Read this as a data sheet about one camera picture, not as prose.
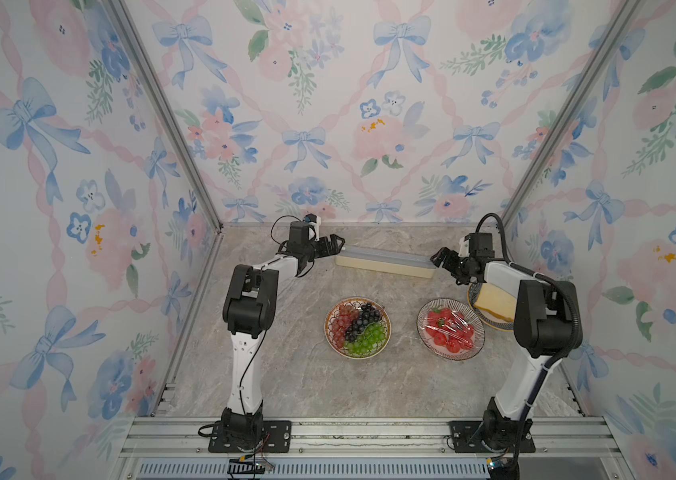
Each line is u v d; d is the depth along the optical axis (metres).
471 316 0.93
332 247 0.95
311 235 0.92
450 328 0.88
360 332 0.88
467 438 0.76
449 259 0.92
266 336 0.60
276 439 0.75
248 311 0.59
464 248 0.94
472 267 0.77
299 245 0.84
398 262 1.04
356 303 0.95
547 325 0.53
